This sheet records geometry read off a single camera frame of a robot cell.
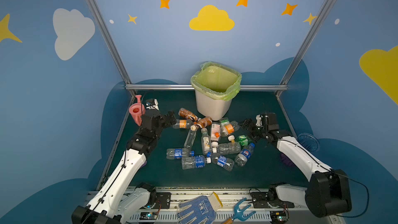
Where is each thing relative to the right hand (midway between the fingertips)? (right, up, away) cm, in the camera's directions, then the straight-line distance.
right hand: (243, 126), depth 86 cm
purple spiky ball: (+7, -9, -31) cm, 33 cm away
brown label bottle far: (-34, +6, +16) cm, 38 cm away
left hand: (-40, +8, -10) cm, 43 cm away
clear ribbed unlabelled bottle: (-10, -13, 0) cm, 16 cm away
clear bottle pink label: (-15, -3, +11) cm, 18 cm away
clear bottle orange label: (-34, 0, +14) cm, 37 cm away
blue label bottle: (-37, -15, -2) cm, 40 cm away
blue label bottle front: (-28, -19, -5) cm, 34 cm away
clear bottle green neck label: (-21, -10, +2) cm, 23 cm away
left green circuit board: (-48, -40, -16) cm, 65 cm away
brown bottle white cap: (-22, +1, +10) cm, 24 cm away
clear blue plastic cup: (+28, -6, -13) cm, 31 cm away
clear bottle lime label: (-8, +2, +15) cm, 17 cm away
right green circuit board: (+13, -41, -15) cm, 45 cm away
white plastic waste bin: (-16, +10, +12) cm, 22 cm away
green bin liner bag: (-13, +29, +19) cm, 37 cm away
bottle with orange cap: (-5, -1, +6) cm, 8 cm away
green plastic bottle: (+2, -9, +7) cm, 12 cm away
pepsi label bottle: (-1, -18, -2) cm, 18 cm away
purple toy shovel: (-55, -21, -2) cm, 59 cm away
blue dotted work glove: (-23, -38, -14) cm, 46 cm away
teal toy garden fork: (-6, -39, -15) cm, 42 cm away
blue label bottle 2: (-10, -20, -3) cm, 23 cm away
